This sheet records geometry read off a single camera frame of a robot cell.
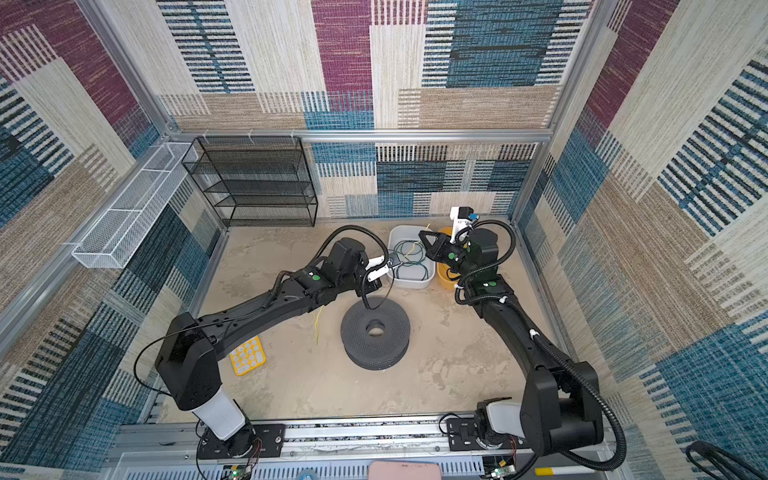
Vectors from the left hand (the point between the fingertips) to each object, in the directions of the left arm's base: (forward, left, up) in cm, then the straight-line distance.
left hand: (380, 261), depth 82 cm
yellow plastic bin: (-8, -15, +7) cm, 18 cm away
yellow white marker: (-46, -37, -20) cm, 62 cm away
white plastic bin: (+11, -12, -19) cm, 25 cm away
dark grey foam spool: (-18, +2, -18) cm, 26 cm away
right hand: (+2, -10, +7) cm, 13 cm away
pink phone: (-45, -5, -18) cm, 49 cm away
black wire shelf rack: (+39, +45, -3) cm, 60 cm away
